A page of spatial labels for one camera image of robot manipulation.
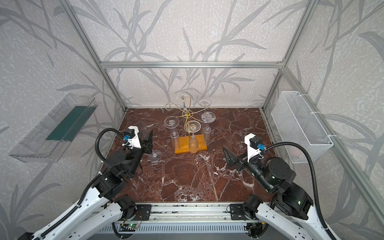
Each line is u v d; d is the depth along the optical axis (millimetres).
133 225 704
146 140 596
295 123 646
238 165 488
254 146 436
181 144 839
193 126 679
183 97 789
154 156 770
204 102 788
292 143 425
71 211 434
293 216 403
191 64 959
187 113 752
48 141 634
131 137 534
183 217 725
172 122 690
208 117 707
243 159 482
